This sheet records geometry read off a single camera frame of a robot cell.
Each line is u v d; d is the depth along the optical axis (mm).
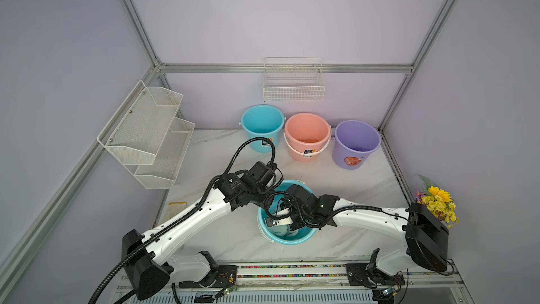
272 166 662
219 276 733
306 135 978
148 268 367
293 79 954
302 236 668
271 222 650
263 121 1049
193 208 444
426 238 424
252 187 537
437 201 649
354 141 1037
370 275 654
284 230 782
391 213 470
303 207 605
